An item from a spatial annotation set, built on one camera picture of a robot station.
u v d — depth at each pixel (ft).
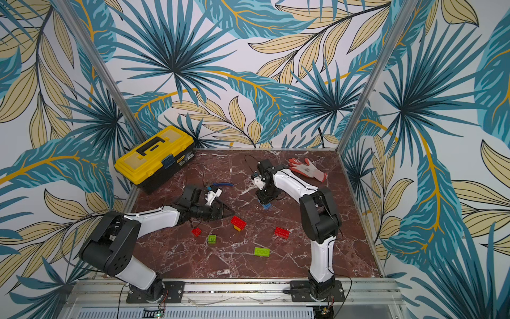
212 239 2.81
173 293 2.39
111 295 2.41
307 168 3.63
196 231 2.88
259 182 2.88
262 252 2.73
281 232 2.88
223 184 3.40
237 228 2.86
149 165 2.96
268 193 2.66
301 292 2.39
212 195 2.75
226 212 2.63
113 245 1.46
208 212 2.61
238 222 2.82
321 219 1.70
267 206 2.98
